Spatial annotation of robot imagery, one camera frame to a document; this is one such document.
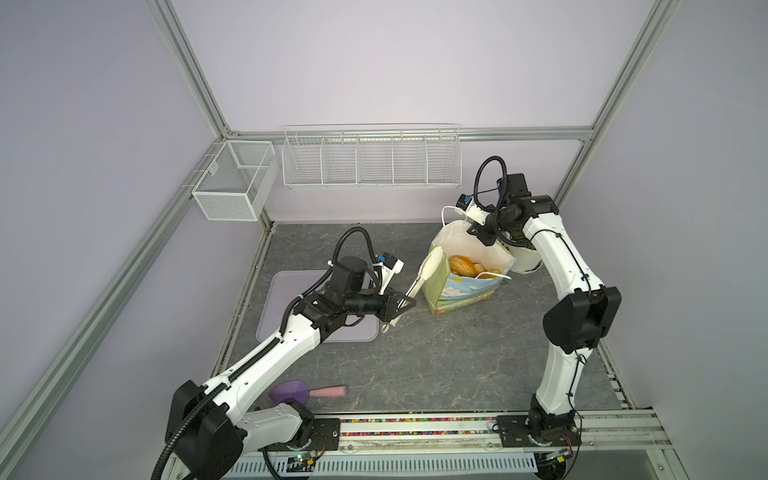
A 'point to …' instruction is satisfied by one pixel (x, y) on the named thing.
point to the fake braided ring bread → (489, 276)
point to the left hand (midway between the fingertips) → (410, 306)
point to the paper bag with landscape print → (446, 291)
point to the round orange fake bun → (463, 266)
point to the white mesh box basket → (237, 184)
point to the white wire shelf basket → (372, 156)
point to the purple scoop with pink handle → (300, 391)
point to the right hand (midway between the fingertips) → (476, 228)
